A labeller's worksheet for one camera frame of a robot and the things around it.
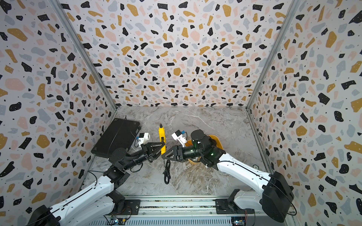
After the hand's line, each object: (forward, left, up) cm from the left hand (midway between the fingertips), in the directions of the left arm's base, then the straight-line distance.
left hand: (164, 147), depth 65 cm
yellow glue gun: (-6, -1, -6) cm, 8 cm away
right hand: (-5, -1, -3) cm, 6 cm away
